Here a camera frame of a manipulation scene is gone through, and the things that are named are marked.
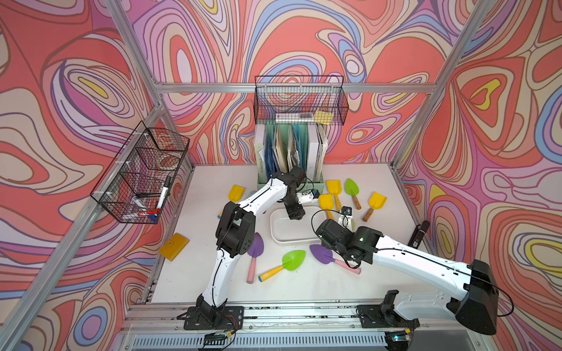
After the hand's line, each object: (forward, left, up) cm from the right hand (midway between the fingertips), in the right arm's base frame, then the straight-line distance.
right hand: (336, 241), depth 79 cm
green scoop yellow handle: (-2, +16, -12) cm, 20 cm away
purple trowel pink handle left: (+3, +31, -11) cm, 33 cm away
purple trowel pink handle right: (-1, +3, -12) cm, 12 cm away
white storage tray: (+11, +20, -10) cm, 24 cm away
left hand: (+18, +12, -5) cm, 23 cm away
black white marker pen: (+9, +57, +21) cm, 61 cm away
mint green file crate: (+43, +18, +10) cm, 47 cm away
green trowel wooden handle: (+24, -16, -10) cm, 31 cm away
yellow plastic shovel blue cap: (+33, +42, -10) cm, 54 cm away
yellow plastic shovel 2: (+26, -2, -12) cm, 28 cm away
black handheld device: (+7, -38, -10) cm, 40 cm away
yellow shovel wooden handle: (+18, -20, -11) cm, 29 cm away
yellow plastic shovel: (+34, -7, -10) cm, 36 cm away
